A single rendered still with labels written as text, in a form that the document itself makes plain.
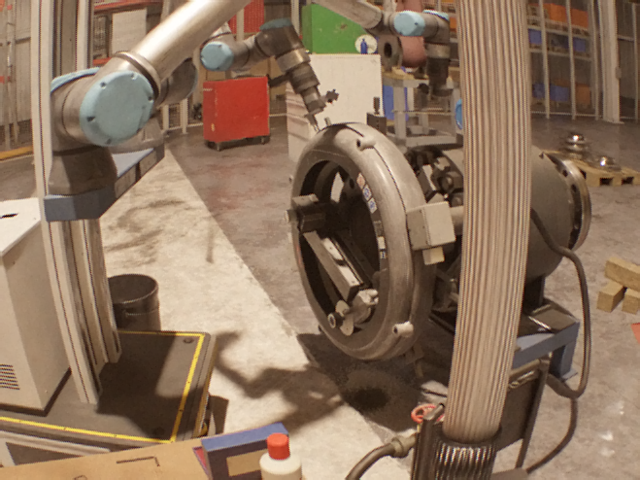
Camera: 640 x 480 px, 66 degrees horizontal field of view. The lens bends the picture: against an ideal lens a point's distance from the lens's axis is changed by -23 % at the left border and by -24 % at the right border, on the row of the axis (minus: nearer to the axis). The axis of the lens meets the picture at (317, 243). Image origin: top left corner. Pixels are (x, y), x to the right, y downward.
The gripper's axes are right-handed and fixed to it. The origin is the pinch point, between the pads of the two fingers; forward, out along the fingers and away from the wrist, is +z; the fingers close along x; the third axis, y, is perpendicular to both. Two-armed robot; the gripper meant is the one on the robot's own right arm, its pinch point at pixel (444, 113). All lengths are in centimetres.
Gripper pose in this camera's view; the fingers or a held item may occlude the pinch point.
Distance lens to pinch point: 199.4
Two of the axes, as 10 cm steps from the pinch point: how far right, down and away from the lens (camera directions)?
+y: -9.8, 0.8, -2.1
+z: -0.1, 9.2, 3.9
